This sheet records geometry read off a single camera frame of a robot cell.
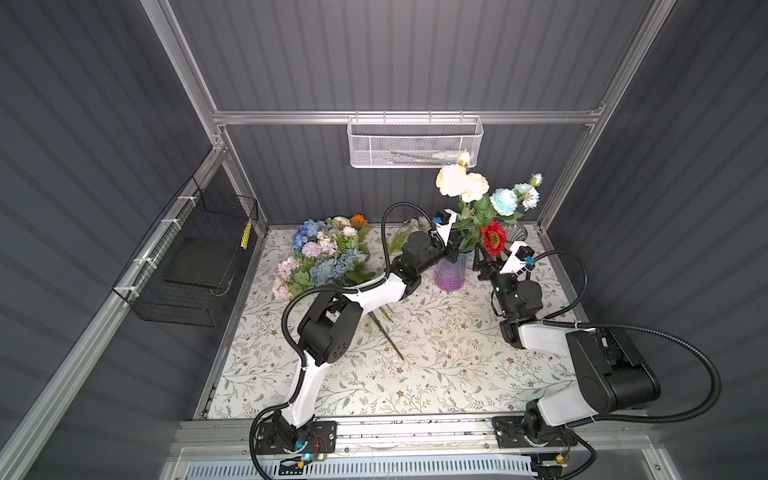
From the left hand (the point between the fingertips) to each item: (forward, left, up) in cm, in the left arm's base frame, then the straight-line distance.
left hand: (467, 228), depth 83 cm
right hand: (-6, -6, -2) cm, 8 cm away
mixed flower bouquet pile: (+8, +42, -18) cm, 46 cm away
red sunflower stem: (-5, -6, +1) cm, 8 cm away
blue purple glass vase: (0, +1, -22) cm, 22 cm away
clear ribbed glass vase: (+5, -18, -9) cm, 21 cm away
